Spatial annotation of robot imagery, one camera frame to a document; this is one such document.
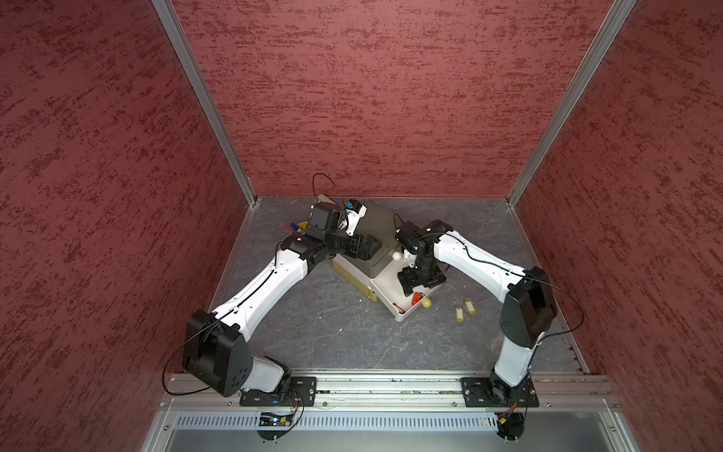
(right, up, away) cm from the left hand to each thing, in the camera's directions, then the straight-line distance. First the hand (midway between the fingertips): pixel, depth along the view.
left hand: (366, 246), depth 79 cm
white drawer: (+7, -14, +5) cm, 16 cm away
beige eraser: (-18, +17, +39) cm, 46 cm away
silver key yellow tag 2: (+30, -23, +9) cm, 39 cm away
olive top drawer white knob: (+9, -3, +2) cm, 10 cm away
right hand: (+16, -14, +2) cm, 21 cm away
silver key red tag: (+15, -16, +4) cm, 22 cm away
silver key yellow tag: (+34, -21, +10) cm, 41 cm away
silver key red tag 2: (+11, -20, +3) cm, 23 cm away
